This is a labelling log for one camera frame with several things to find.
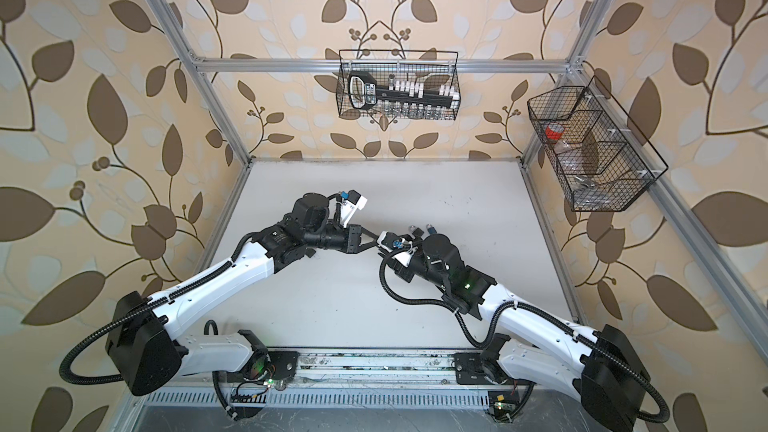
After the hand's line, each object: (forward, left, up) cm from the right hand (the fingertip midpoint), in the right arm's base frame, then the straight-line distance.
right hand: (388, 245), depth 75 cm
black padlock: (+16, -9, -19) cm, 26 cm away
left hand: (-1, +1, +4) cm, 5 cm away
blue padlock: (+16, -14, -19) cm, 29 cm away
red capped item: (+31, -50, +10) cm, 59 cm away
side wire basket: (+14, -54, +14) cm, 57 cm away
